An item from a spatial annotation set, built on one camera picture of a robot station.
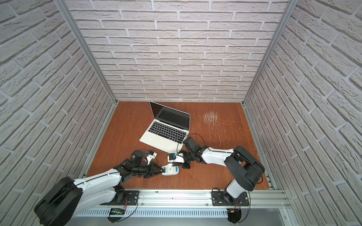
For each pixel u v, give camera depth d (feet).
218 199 2.38
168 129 3.30
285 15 2.36
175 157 2.33
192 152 2.27
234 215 2.28
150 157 2.60
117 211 2.36
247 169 1.49
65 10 2.33
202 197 2.49
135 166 2.22
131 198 2.39
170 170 2.66
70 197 1.40
